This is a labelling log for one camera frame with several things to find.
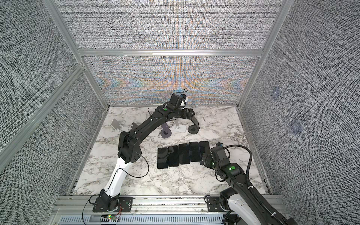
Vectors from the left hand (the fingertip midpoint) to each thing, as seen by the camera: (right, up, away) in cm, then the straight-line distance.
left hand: (190, 113), depth 92 cm
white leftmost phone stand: (-52, -9, +8) cm, 54 cm away
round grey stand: (-17, -14, +10) cm, 24 cm away
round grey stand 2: (-38, -8, +4) cm, 40 cm away
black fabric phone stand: (+3, -12, +12) cm, 17 cm away
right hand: (+10, -27, -9) cm, 30 cm away
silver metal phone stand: (-9, -10, +10) cm, 17 cm away
